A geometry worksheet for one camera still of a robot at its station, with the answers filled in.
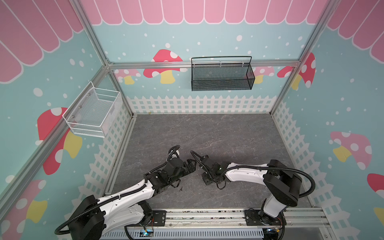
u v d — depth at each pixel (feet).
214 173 2.17
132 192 1.63
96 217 1.33
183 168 2.04
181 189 2.74
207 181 2.54
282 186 1.48
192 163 2.39
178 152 2.40
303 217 2.50
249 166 1.74
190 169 2.38
